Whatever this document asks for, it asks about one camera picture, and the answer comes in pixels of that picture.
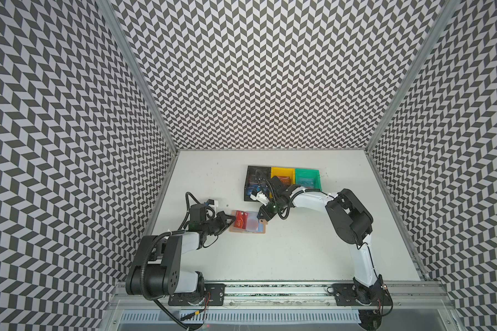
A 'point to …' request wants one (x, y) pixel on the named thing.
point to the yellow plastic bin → (284, 172)
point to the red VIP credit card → (241, 220)
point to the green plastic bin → (308, 173)
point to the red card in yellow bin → (285, 179)
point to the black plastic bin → (257, 179)
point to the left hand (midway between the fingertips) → (235, 219)
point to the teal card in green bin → (309, 183)
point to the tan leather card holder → (255, 225)
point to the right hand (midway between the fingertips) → (260, 218)
